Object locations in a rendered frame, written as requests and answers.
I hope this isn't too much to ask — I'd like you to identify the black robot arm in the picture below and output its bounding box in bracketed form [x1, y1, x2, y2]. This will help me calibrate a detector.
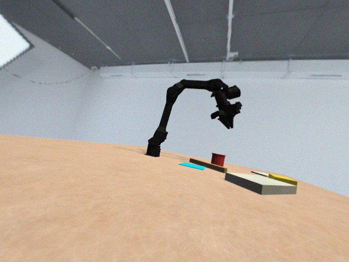
[145, 79, 242, 157]

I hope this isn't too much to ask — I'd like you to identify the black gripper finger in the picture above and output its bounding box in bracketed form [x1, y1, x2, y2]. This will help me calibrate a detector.
[218, 115, 230, 129]
[228, 114, 236, 128]

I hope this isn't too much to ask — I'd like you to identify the yellow flat bar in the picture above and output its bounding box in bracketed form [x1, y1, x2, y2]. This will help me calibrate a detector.
[268, 174, 297, 186]

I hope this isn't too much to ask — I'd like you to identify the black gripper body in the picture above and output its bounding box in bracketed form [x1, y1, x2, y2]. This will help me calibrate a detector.
[211, 99, 240, 119]

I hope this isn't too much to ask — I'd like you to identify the red translucent cup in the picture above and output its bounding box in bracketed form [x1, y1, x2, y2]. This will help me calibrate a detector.
[211, 153, 226, 167]

